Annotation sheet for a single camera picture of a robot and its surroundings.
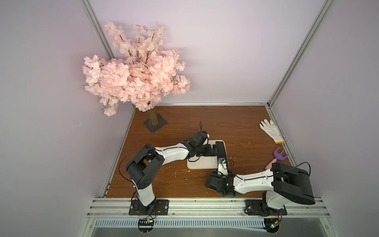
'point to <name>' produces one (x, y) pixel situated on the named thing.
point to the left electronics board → (145, 225)
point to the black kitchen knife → (221, 150)
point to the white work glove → (272, 130)
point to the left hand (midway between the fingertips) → (215, 152)
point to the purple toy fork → (278, 156)
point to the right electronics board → (271, 225)
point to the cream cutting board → (206, 162)
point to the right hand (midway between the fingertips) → (217, 169)
